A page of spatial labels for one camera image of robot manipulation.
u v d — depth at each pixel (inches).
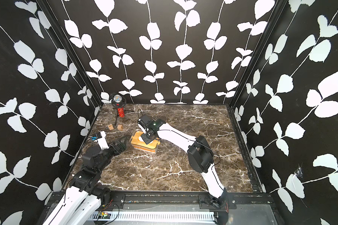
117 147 26.0
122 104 37.6
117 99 35.7
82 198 20.0
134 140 34.9
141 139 30.7
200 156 20.4
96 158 21.5
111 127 40.8
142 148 34.9
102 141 25.3
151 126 25.6
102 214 27.6
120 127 40.9
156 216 27.6
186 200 29.6
